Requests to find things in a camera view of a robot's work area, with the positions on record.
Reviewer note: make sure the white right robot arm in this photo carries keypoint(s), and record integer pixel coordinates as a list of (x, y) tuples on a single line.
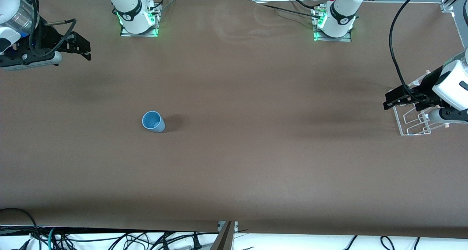
[(128, 8)]

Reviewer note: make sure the blue plastic cup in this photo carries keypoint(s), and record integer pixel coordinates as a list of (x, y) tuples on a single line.
[(151, 121)]

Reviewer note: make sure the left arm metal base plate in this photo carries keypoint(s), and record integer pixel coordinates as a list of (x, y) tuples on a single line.
[(345, 39)]

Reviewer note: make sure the brown table cover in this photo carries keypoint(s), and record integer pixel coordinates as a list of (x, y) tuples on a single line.
[(234, 151)]

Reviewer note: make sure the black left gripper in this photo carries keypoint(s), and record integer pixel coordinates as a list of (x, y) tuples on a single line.
[(425, 86)]

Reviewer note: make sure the metal frame profile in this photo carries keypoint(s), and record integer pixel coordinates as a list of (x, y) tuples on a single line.
[(226, 239)]

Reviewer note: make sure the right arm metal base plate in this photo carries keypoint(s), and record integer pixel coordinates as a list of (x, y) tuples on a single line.
[(146, 34)]

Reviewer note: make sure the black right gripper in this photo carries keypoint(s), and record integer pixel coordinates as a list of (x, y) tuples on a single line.
[(48, 35)]

